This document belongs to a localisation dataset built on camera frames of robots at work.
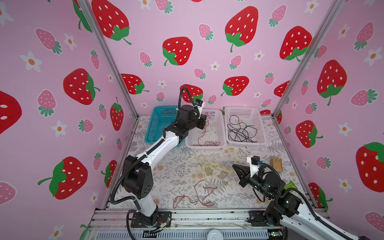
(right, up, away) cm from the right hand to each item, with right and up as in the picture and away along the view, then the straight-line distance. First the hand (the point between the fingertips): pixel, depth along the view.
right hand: (233, 166), depth 71 cm
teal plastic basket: (-47, +27, +47) cm, 72 cm away
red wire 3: (-29, -22, +8) cm, 37 cm away
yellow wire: (-6, -8, +20) cm, 22 cm away
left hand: (-12, +26, +11) cm, 31 cm away
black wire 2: (+19, +16, +39) cm, 46 cm away
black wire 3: (+17, +15, +37) cm, 43 cm away
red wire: (-13, +13, +36) cm, 41 cm away
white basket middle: (-6, +13, +38) cm, 40 cm away
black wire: (+14, +22, +43) cm, 51 cm away
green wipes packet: (+36, -15, +13) cm, 41 cm away
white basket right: (+19, +20, +43) cm, 51 cm away
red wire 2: (-6, +8, +33) cm, 34 cm away
